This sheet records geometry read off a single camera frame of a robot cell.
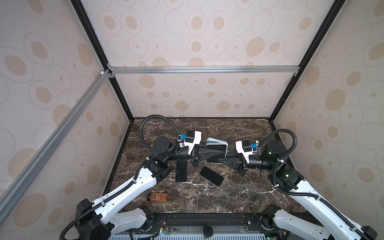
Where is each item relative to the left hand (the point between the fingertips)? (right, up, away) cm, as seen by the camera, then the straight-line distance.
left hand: (220, 154), depth 50 cm
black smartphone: (+1, -19, +39) cm, 43 cm away
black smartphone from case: (-17, -16, +42) cm, 49 cm away
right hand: (+1, -3, +7) cm, 8 cm away
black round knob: (-3, -35, +14) cm, 37 cm away
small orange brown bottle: (-28, -26, +28) cm, 48 cm away
